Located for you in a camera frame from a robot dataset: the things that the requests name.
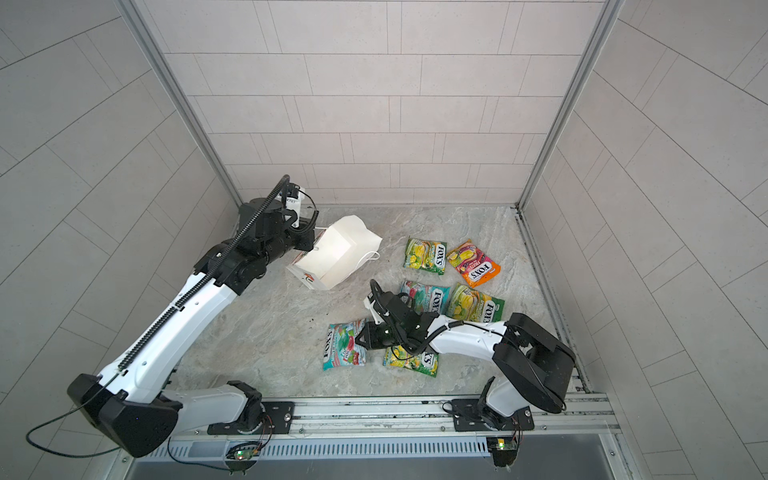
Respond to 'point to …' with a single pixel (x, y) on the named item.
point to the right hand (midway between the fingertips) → (356, 346)
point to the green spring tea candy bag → (429, 255)
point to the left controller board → (245, 452)
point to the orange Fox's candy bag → (473, 264)
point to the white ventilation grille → (213, 449)
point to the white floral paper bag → (338, 253)
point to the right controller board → (504, 450)
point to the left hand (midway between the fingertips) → (321, 217)
